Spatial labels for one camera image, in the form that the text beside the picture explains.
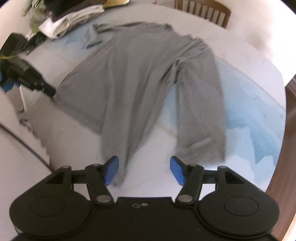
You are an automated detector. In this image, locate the grey long-sleeve shirt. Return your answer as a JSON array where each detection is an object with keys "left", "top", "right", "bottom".
[{"left": 53, "top": 22, "right": 226, "bottom": 185}]

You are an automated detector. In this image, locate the dark clothes pile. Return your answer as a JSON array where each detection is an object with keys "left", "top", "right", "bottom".
[{"left": 44, "top": 0, "right": 106, "bottom": 19}]

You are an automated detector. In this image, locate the white folded garment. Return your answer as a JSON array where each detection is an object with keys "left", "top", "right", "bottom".
[{"left": 39, "top": 4, "right": 104, "bottom": 39}]

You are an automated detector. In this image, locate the green patterned cloth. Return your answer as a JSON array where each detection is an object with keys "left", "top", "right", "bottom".
[{"left": 22, "top": 0, "right": 50, "bottom": 34}]

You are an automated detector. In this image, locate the yellow tissue box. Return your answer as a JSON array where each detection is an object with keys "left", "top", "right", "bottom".
[{"left": 103, "top": 0, "right": 130, "bottom": 8}]

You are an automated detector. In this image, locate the wooden chair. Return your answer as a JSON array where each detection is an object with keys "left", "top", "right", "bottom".
[{"left": 175, "top": 0, "right": 231, "bottom": 29}]

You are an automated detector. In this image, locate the black cable bundle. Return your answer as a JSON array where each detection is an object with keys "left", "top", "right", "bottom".
[{"left": 24, "top": 32, "right": 47, "bottom": 56}]

